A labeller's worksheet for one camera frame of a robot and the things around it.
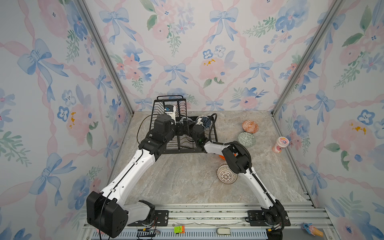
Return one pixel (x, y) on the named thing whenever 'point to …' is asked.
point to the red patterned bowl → (250, 126)
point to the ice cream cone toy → (312, 229)
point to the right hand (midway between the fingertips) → (181, 118)
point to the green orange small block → (179, 229)
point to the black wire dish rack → (184, 143)
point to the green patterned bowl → (246, 139)
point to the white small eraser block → (224, 231)
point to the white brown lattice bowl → (225, 175)
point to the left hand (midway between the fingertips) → (181, 119)
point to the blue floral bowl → (206, 120)
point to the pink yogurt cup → (281, 142)
